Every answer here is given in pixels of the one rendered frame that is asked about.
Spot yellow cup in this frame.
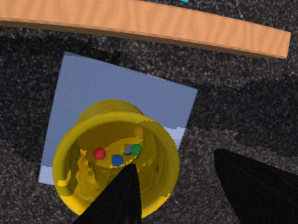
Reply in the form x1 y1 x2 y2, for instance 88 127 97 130
52 99 180 217

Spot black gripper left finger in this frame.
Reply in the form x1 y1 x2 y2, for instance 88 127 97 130
73 164 142 224

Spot blue marble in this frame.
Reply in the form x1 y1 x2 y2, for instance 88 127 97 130
112 155 124 167

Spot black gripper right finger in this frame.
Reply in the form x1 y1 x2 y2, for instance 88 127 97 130
213 149 298 224

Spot orange wooden plank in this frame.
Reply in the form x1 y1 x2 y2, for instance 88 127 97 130
0 0 291 59

